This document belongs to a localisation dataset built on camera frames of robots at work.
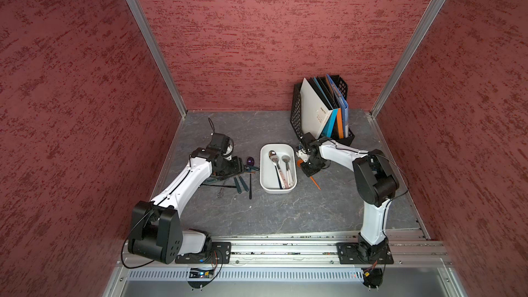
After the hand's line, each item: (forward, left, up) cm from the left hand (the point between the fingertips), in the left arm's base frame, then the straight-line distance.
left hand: (238, 175), depth 83 cm
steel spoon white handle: (+1, -23, -9) cm, 24 cm away
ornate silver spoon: (-4, +9, -11) cm, 15 cm away
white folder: (+23, -33, +13) cm, 42 cm away
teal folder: (+20, -40, +5) cm, 45 cm away
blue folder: (+25, -44, +18) cm, 54 cm away
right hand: (+5, -32, -11) cm, 34 cm away
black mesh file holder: (+34, -26, +5) cm, 43 cm away
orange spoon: (+6, -26, -1) cm, 27 cm away
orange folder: (+22, -45, +9) cm, 50 cm away
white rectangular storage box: (+2, -13, -10) cm, 16 cm away
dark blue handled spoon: (+14, -15, -10) cm, 23 cm away
